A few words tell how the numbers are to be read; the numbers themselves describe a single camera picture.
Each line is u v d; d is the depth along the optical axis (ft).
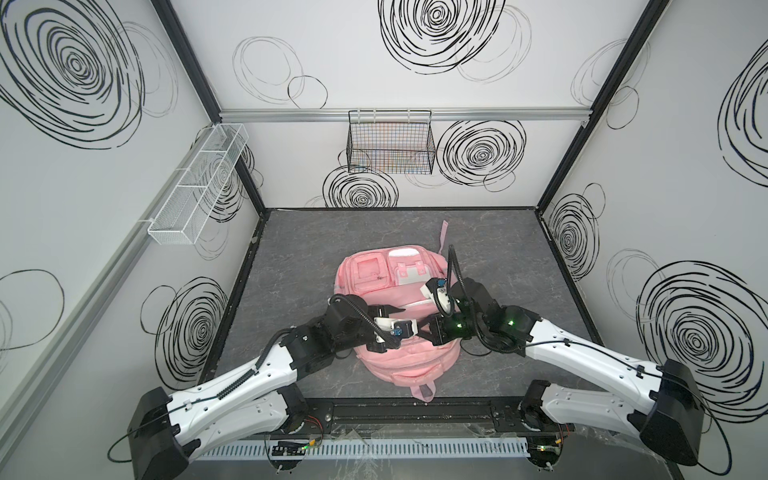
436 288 2.19
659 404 1.30
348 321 1.70
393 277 2.91
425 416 2.47
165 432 1.29
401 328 1.87
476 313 1.86
